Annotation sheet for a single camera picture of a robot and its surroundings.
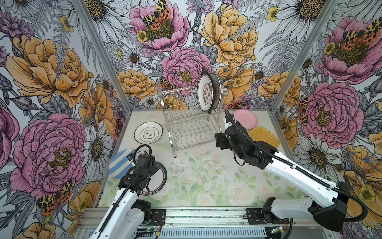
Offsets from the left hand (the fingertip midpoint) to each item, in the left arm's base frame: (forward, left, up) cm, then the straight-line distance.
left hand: (148, 172), depth 81 cm
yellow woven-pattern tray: (+30, -72, -7) cm, 78 cm away
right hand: (+9, -38, +19) cm, 44 cm away
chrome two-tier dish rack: (+35, -21, -3) cm, 41 cm away
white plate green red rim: (-2, -3, -9) cm, 10 cm away
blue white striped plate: (+9, +21, -8) cm, 24 cm away
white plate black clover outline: (+33, +8, -8) cm, 35 cm away
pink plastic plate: (+46, -66, -9) cm, 81 cm away
